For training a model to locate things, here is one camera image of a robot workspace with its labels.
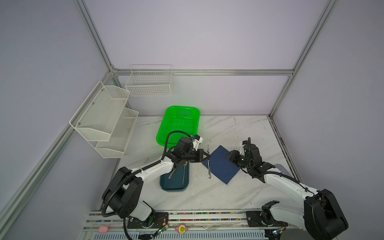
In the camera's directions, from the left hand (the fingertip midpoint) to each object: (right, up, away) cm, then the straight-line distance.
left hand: (209, 157), depth 80 cm
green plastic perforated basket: (-16, +24, +37) cm, 47 cm away
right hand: (+10, 0, +4) cm, 10 cm away
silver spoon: (-14, -7, +12) cm, 20 cm away
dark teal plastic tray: (-18, -15, +6) cm, 24 cm away
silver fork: (-22, -12, +10) cm, 27 cm away
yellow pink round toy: (-14, -31, -13) cm, 36 cm away
